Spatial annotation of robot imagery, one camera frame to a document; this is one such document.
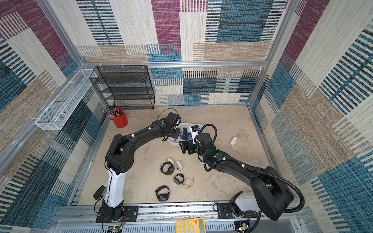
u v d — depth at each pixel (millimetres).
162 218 725
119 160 546
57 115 715
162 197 747
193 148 745
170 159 871
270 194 420
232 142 967
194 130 731
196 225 688
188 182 829
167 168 854
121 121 1074
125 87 1084
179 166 847
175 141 985
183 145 744
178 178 833
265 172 446
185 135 1021
